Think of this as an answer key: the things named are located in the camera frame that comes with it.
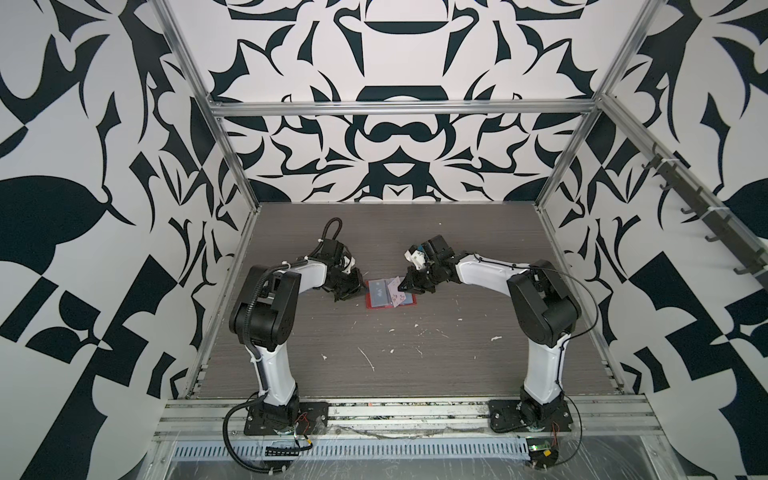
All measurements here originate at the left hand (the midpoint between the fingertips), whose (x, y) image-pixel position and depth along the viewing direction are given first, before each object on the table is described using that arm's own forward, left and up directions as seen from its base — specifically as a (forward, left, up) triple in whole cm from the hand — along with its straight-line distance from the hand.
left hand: (370, 285), depth 96 cm
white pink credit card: (-4, -8, 0) cm, 9 cm away
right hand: (-2, -9, +3) cm, 10 cm away
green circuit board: (-44, -40, -3) cm, 60 cm away
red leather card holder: (-3, -3, -1) cm, 4 cm away
